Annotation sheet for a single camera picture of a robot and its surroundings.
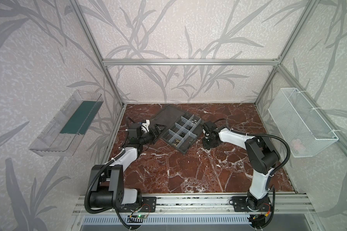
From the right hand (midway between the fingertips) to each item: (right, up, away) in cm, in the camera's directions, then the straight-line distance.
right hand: (205, 141), depth 97 cm
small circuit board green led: (-37, -33, -26) cm, 56 cm away
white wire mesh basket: (+38, +10, -35) cm, 53 cm away
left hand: (-25, +11, -12) cm, 30 cm away
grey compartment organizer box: (-15, +7, +4) cm, 17 cm away
